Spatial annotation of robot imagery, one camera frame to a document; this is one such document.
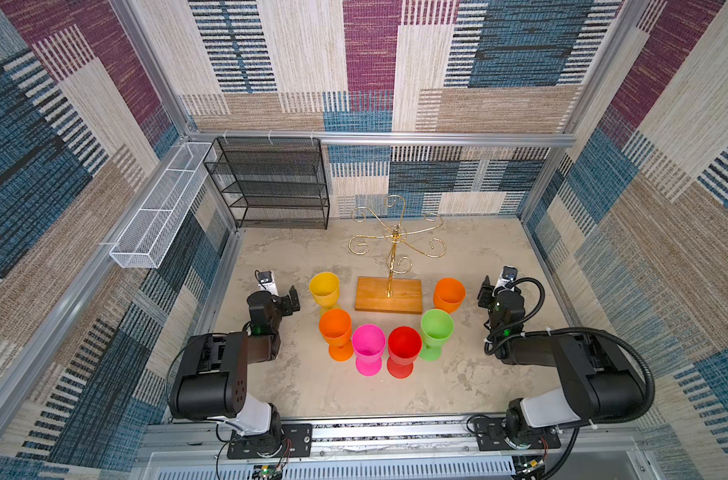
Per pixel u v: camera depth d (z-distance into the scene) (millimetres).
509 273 770
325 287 893
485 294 831
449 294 866
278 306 815
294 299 870
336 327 818
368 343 772
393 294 965
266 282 808
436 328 798
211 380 495
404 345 749
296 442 754
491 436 729
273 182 1093
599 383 445
